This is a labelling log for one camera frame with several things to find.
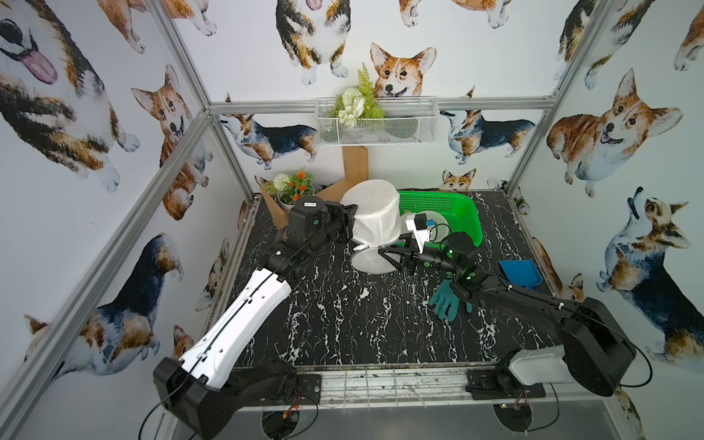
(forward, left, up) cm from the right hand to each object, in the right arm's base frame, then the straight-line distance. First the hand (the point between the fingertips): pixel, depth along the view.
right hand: (388, 236), depth 71 cm
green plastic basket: (+31, -30, -26) cm, 50 cm away
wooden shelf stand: (+38, +11, -9) cm, 41 cm away
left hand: (+6, +7, +10) cm, 14 cm away
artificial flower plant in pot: (+25, +32, -6) cm, 42 cm away
